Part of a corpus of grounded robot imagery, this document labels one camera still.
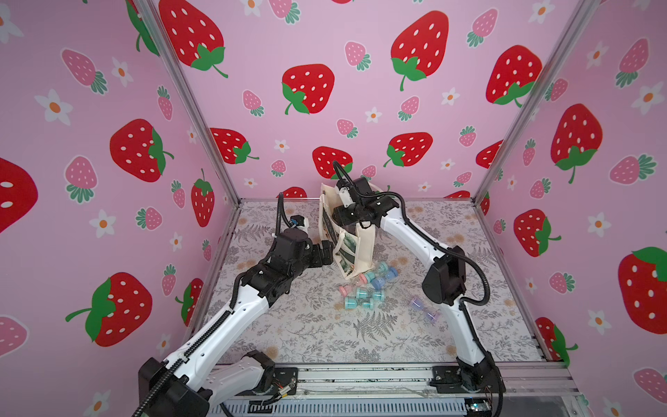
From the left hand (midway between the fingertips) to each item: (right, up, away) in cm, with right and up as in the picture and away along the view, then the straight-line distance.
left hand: (322, 244), depth 77 cm
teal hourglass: (+9, -21, +11) cm, 26 cm away
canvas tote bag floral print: (+10, -1, +5) cm, 11 cm away
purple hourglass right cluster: (+32, -21, +10) cm, 39 cm away
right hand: (+3, +9, +14) cm, 17 cm away
